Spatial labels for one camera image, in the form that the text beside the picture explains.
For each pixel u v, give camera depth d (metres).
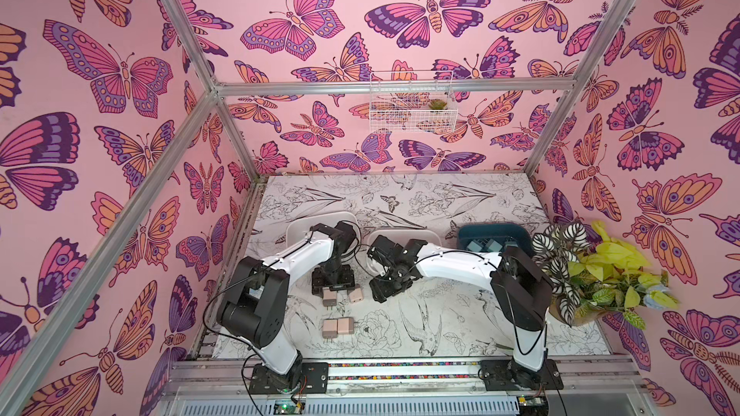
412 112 1.06
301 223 0.98
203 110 0.88
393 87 0.95
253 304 0.46
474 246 0.95
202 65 0.86
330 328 0.80
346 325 0.81
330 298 0.85
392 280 0.74
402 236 1.01
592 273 0.65
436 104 0.92
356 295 0.87
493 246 0.97
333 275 0.76
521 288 0.49
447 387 0.73
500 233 1.03
